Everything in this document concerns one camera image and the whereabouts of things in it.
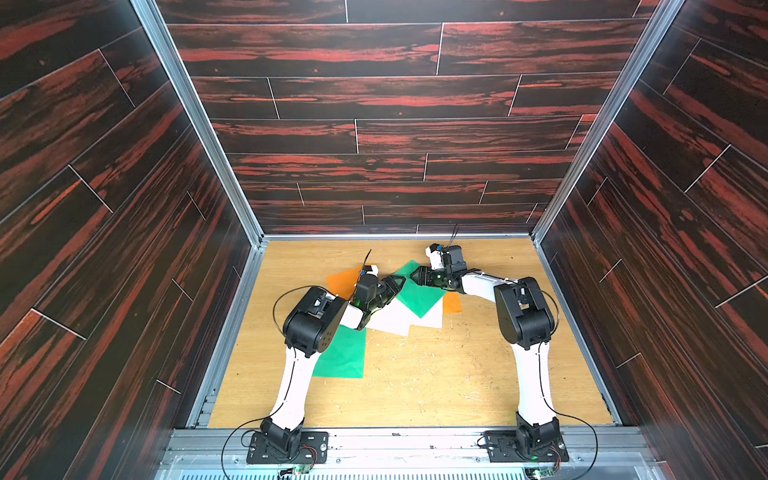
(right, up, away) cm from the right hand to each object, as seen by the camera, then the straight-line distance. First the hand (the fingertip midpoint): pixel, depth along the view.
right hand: (422, 274), depth 109 cm
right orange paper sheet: (+10, -10, -7) cm, 16 cm away
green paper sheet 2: (-1, -8, -6) cm, 11 cm away
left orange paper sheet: (-30, -4, +1) cm, 30 cm away
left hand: (-6, -3, -7) cm, 10 cm away
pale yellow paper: (-10, -14, -13) cm, 22 cm away
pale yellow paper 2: (-7, -14, -12) cm, 20 cm away
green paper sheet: (-26, -25, -20) cm, 41 cm away
